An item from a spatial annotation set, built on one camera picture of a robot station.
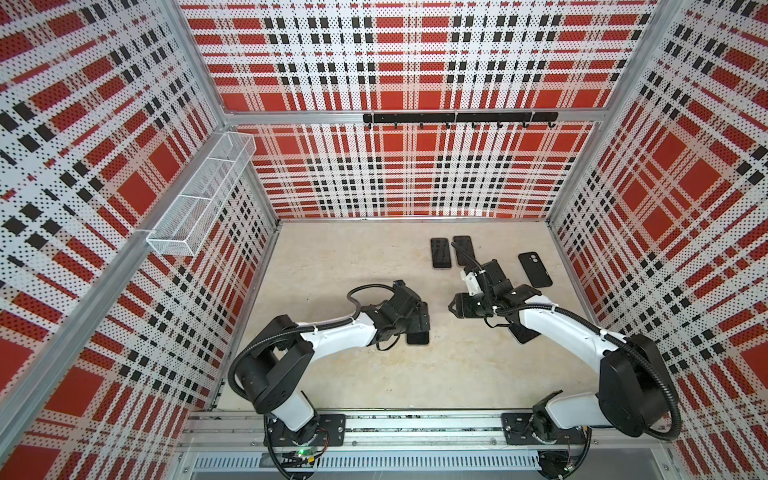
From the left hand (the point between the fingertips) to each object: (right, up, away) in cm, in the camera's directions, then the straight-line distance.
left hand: (417, 324), depth 87 cm
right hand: (+12, +5, -2) cm, 13 cm away
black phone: (0, -5, +3) cm, 6 cm away
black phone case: (+44, +15, +20) cm, 51 cm away
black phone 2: (+20, +25, +23) cm, 39 cm away
